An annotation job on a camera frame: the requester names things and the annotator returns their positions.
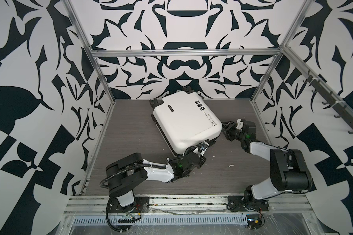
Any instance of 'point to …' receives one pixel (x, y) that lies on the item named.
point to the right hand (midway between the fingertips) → (221, 124)
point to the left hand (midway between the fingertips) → (205, 147)
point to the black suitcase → (184, 119)
